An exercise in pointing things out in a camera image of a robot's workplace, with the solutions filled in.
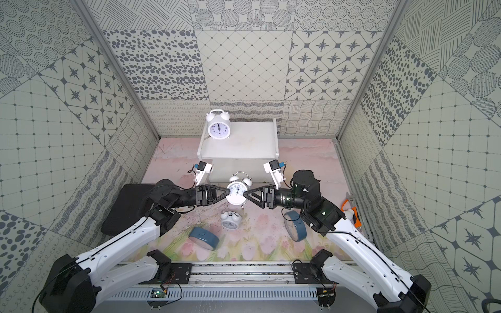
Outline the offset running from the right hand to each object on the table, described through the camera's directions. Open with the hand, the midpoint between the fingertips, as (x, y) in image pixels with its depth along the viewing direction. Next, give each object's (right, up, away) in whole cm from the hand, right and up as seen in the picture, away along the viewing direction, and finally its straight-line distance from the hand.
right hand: (247, 196), depth 62 cm
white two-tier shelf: (+1, +17, +11) cm, 20 cm away
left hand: (-5, -1, -3) cm, 6 cm away
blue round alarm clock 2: (+18, -15, +14) cm, 27 cm away
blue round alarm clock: (-17, -18, +10) cm, 26 cm away
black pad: (-55, -10, +24) cm, 61 cm away
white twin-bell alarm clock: (-3, +5, -1) cm, 5 cm away
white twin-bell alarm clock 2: (-8, -14, +18) cm, 24 cm away
